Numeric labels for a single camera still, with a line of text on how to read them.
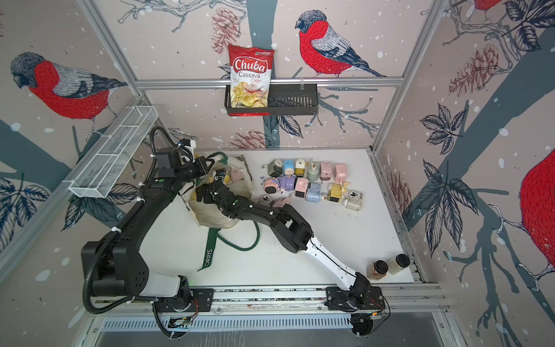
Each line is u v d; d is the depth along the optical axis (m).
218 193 0.74
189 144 0.76
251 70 0.83
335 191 0.98
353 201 0.95
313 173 1.04
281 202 0.95
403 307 0.73
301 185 0.98
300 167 1.06
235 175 1.00
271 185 0.98
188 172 0.71
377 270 0.71
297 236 0.63
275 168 1.05
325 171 1.03
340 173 1.02
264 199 0.95
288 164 1.04
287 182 1.00
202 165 0.73
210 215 0.95
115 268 0.41
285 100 1.07
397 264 0.73
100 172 0.72
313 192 0.98
